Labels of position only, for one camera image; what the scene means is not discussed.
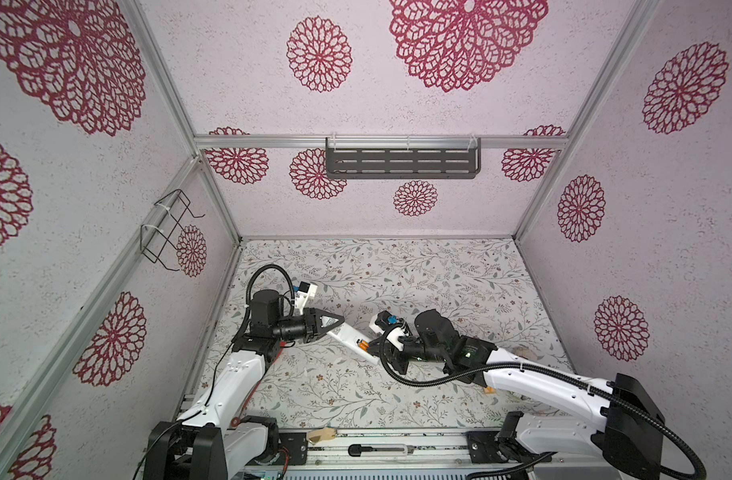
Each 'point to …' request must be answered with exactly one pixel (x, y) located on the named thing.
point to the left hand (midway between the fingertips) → (341, 325)
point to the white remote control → (348, 336)
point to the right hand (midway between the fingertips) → (369, 341)
